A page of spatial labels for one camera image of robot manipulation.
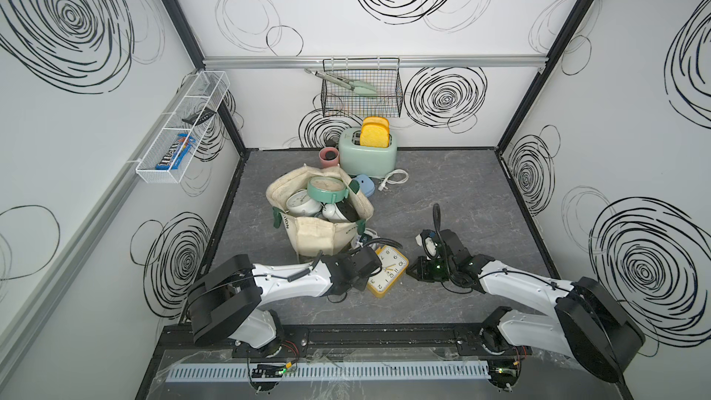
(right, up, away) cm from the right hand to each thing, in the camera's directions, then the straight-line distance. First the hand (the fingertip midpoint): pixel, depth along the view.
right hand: (408, 271), depth 84 cm
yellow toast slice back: (-9, +49, +15) cm, 52 cm away
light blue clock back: (-12, +26, +21) cm, 35 cm away
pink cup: (-27, +37, +21) cm, 50 cm away
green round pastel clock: (-25, +25, +2) cm, 36 cm away
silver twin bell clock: (-35, +21, +5) cm, 41 cm away
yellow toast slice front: (-10, +44, +15) cm, 47 cm away
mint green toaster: (-15, +35, +21) cm, 44 cm away
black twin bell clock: (-19, +18, +4) cm, 26 cm away
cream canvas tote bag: (-28, +13, -7) cm, 32 cm away
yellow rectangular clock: (-4, +2, +1) cm, 5 cm away
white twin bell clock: (-23, +18, -1) cm, 29 cm away
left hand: (-15, 0, +1) cm, 15 cm away
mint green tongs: (-15, +59, +8) cm, 62 cm away
